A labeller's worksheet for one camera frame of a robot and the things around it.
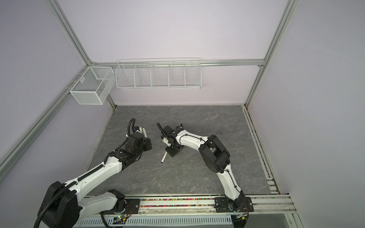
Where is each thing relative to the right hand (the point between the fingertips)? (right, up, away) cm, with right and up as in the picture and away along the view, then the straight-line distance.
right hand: (173, 152), depth 93 cm
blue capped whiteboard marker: (-6, -3, -2) cm, 7 cm away
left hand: (-14, +9, -8) cm, 18 cm away
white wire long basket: (-11, +54, +3) cm, 55 cm away
